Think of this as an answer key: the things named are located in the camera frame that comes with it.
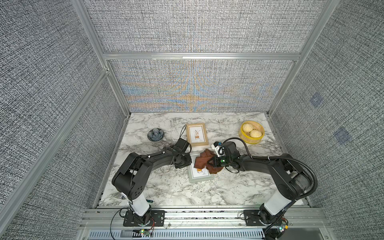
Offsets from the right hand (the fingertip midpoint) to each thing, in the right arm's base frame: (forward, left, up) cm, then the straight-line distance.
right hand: (208, 159), depth 91 cm
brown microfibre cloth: (-2, +4, 0) cm, 5 cm away
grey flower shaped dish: (+19, +35, -1) cm, 40 cm away
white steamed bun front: (+18, -33, +1) cm, 38 cm away
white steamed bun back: (+23, -29, +2) cm, 37 cm away
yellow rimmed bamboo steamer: (+17, -27, +1) cm, 32 cm away
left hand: (-2, +10, -2) cm, 10 cm away
